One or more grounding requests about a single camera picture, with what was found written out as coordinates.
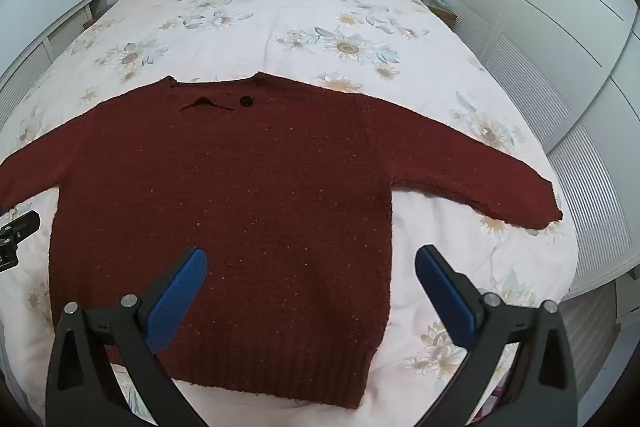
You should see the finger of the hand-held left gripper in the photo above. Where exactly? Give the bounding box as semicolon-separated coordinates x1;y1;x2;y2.
0;209;41;273

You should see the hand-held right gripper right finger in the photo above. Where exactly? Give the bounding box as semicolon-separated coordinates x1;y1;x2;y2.
414;245;584;427

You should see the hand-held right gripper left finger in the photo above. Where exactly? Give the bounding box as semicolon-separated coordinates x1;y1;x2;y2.
45;247;216;427

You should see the dark red knit sweater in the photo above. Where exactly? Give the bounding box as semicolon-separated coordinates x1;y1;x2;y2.
0;74;564;409

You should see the wooden nightstand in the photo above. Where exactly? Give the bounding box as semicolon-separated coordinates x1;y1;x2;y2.
412;0;458;28

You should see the floral white bed blanket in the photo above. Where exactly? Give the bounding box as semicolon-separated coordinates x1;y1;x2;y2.
0;0;586;427

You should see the white slatted wall cabinet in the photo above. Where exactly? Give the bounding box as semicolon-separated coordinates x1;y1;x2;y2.
0;0;108;118

